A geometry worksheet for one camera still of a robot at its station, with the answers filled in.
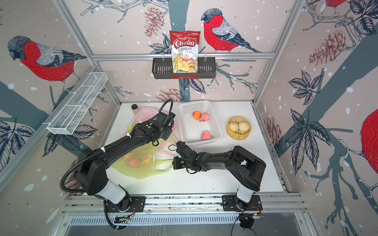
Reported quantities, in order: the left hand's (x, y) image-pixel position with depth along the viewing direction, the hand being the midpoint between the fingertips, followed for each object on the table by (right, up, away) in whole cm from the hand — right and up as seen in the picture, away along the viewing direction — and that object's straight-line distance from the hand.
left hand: (167, 126), depth 87 cm
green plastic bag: (-16, -22, -3) cm, 27 cm away
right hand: (+3, -22, -2) cm, 22 cm away
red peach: (-18, -21, -3) cm, 28 cm away
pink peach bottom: (+24, -7, +8) cm, 26 cm away
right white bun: (+50, -2, +11) cm, 51 cm away
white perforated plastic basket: (+14, -4, +17) cm, 22 cm away
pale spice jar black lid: (-28, +13, +20) cm, 37 cm away
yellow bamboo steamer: (+45, -7, +9) cm, 46 cm away
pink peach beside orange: (+24, +5, +17) cm, 30 cm away
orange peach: (+18, +6, +19) cm, 27 cm away
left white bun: (+44, -1, +11) cm, 45 cm away
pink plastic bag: (-24, +7, +20) cm, 32 cm away
